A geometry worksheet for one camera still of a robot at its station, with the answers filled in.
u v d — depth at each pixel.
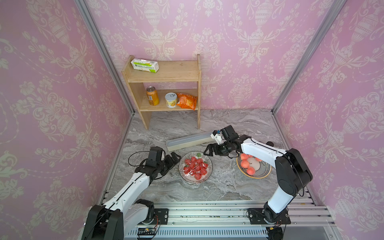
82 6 0.70
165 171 0.73
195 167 0.86
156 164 0.66
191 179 0.84
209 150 0.80
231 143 0.70
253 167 0.88
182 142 0.98
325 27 0.75
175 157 0.78
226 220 0.74
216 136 0.85
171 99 0.90
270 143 0.92
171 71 0.84
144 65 0.79
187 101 0.90
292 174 0.47
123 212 0.42
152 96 0.88
